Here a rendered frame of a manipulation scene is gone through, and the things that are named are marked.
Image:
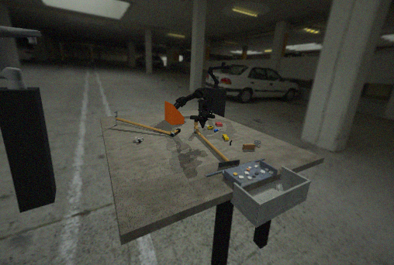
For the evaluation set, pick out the tan wooden pole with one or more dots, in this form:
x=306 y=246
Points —
x=221 y=164

